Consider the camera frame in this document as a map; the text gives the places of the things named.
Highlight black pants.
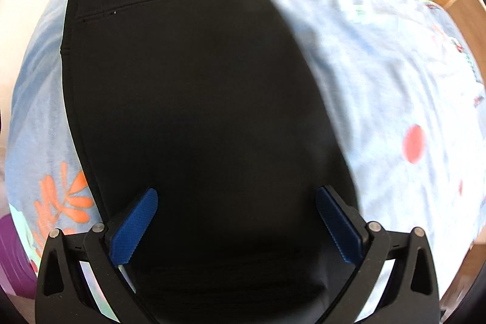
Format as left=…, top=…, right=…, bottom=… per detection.
left=61, top=0, right=356, bottom=323

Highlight wooden headboard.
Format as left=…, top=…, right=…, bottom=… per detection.
left=433, top=0, right=486, bottom=79

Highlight blue patterned bed sheet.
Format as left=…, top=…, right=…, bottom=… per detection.
left=5, top=0, right=486, bottom=321

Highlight purple object on floor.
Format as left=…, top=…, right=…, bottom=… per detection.
left=0, top=214, right=37, bottom=299

